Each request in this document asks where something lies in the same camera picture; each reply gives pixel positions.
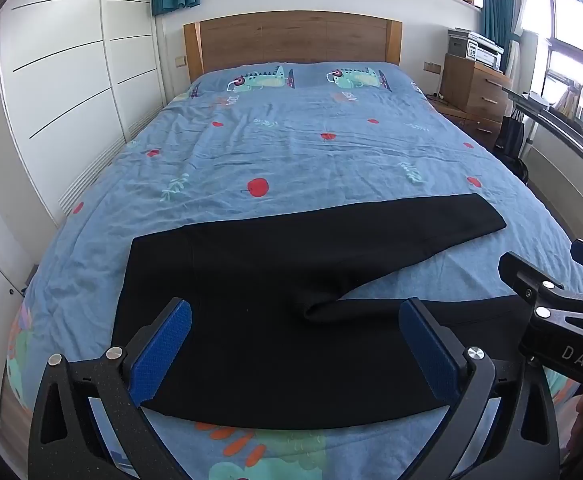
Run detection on black pants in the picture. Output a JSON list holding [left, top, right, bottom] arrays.
[[111, 192, 535, 431]]

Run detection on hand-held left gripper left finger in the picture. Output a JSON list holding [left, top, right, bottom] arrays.
[[28, 297, 194, 480]]

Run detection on window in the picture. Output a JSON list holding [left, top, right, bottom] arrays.
[[521, 0, 583, 136]]

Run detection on blue printed bed cover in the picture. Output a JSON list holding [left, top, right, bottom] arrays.
[[4, 62, 583, 480]]

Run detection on dark desk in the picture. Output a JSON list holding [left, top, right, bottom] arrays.
[[504, 87, 583, 181]]

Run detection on white printer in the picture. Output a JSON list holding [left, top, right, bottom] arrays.
[[446, 29, 505, 68]]

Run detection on white wardrobe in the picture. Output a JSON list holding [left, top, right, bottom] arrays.
[[0, 0, 167, 406]]

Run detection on wooden headboard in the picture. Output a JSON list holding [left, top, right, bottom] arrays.
[[184, 11, 403, 83]]

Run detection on wooden dresser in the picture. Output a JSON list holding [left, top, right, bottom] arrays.
[[441, 54, 515, 148]]

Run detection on black bag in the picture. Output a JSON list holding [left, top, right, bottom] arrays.
[[494, 115, 525, 157]]

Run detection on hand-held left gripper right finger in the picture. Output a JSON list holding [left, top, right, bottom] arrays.
[[399, 297, 559, 480]]

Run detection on dinosaur print pillow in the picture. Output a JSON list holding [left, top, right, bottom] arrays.
[[188, 64, 302, 101], [306, 62, 425, 98]]

